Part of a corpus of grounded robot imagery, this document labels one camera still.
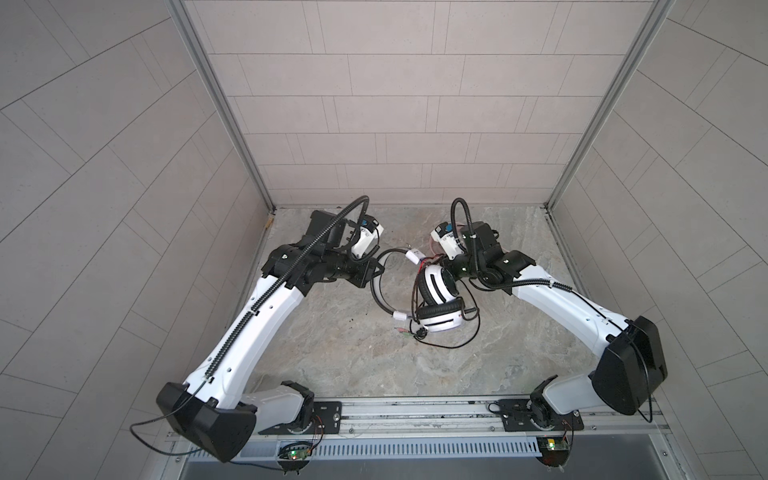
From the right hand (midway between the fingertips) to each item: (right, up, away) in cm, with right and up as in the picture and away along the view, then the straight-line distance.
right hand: (430, 266), depth 79 cm
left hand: (-11, +2, -12) cm, 16 cm away
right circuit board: (+27, -41, -11) cm, 51 cm away
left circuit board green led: (-31, -39, -15) cm, 52 cm away
